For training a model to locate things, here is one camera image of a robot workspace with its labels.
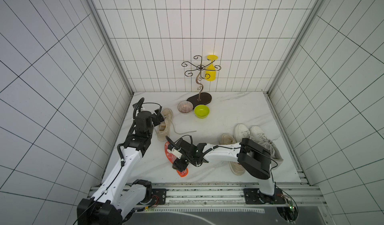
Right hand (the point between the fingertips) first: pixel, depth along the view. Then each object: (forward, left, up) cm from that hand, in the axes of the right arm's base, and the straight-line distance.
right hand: (175, 158), depth 85 cm
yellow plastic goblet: (+54, -19, +21) cm, 61 cm away
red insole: (-3, 0, +7) cm, 8 cm away
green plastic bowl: (+35, -14, +1) cm, 37 cm away
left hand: (+15, +13, +21) cm, 29 cm away
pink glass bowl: (+37, -2, +3) cm, 37 cm away
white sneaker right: (+14, -49, +5) cm, 51 cm away
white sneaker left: (+18, -39, +4) cm, 43 cm away
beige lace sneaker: (+15, +9, +7) cm, 19 cm away
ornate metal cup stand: (+45, -9, +1) cm, 46 cm away
